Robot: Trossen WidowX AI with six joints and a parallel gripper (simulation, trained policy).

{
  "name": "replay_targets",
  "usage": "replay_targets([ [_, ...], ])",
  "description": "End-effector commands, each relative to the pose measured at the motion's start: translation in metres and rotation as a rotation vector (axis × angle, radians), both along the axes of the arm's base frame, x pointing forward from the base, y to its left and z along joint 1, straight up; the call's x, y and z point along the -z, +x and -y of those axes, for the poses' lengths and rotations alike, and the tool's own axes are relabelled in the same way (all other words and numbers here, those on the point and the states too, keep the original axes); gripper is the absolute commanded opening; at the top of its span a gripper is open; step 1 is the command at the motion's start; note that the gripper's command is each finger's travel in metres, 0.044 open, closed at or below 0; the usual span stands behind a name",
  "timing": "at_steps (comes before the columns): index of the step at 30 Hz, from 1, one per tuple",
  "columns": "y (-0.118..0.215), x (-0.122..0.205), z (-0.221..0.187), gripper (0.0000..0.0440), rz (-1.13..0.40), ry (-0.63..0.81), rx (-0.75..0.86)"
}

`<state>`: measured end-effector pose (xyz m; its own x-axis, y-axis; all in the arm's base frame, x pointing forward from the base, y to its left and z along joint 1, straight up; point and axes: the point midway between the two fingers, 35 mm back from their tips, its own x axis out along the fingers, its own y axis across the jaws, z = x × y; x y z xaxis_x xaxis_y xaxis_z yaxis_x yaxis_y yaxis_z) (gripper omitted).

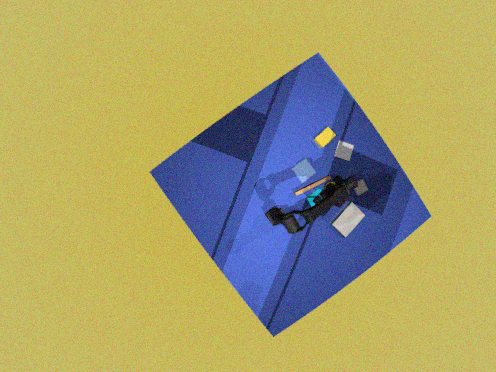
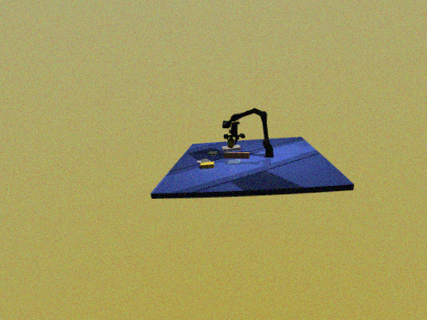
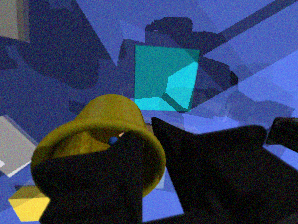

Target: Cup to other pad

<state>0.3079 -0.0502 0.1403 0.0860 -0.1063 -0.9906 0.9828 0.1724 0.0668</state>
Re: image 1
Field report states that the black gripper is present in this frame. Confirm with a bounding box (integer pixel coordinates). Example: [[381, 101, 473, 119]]
[[313, 175, 344, 205]]

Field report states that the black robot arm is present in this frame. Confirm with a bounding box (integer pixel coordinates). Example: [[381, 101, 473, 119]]
[[265, 176, 358, 234]]

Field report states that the tan wooden beam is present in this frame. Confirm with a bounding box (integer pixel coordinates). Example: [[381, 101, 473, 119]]
[[294, 175, 331, 196]]

